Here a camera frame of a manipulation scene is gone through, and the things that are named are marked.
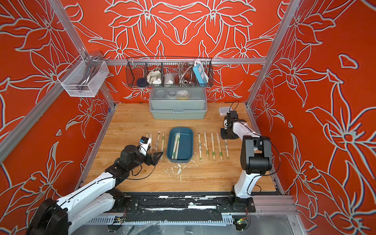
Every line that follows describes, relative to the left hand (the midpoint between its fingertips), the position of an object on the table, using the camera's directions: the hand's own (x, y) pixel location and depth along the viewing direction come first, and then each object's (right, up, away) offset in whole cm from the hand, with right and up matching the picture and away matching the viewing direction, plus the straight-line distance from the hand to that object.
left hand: (156, 149), depth 82 cm
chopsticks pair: (+26, -2, +12) cm, 29 cm away
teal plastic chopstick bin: (+13, 0, +13) cm, 18 cm away
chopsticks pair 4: (+1, +4, +18) cm, 18 cm away
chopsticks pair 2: (+39, -5, +9) cm, 41 cm away
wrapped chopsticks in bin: (+10, -6, +8) cm, 14 cm away
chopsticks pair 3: (+44, -3, +10) cm, 45 cm away
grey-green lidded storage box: (+13, +28, +19) cm, 36 cm away
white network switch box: (+47, +23, +32) cm, 62 cm away
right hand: (+42, +7, +13) cm, 45 cm away
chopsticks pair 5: (-11, +6, +18) cm, 22 cm away
